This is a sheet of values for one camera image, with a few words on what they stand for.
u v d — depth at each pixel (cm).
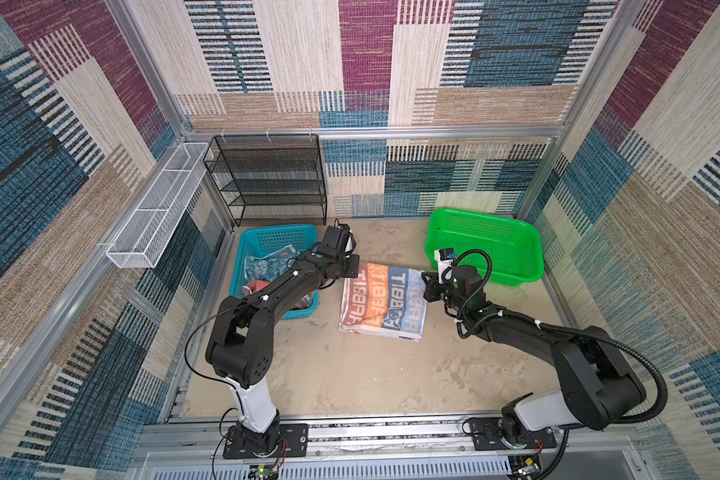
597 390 44
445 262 78
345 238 73
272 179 109
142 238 71
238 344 50
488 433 74
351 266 84
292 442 73
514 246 111
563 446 71
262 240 107
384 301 96
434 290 80
